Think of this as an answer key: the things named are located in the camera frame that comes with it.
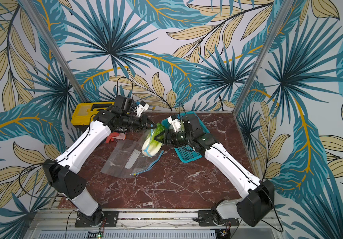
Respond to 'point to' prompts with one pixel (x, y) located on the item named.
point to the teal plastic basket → (188, 154)
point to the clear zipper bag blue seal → (163, 144)
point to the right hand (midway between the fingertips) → (158, 139)
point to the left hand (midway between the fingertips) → (156, 128)
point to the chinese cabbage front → (151, 146)
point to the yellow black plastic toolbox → (84, 112)
